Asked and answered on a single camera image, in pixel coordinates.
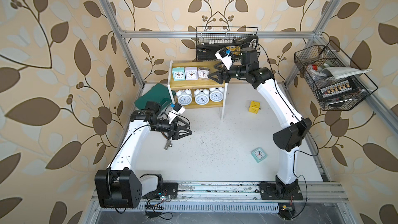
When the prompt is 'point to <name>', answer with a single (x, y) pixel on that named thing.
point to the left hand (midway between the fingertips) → (188, 130)
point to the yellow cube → (254, 107)
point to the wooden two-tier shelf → (173, 85)
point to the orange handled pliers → (168, 144)
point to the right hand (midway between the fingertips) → (212, 70)
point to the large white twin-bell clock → (216, 95)
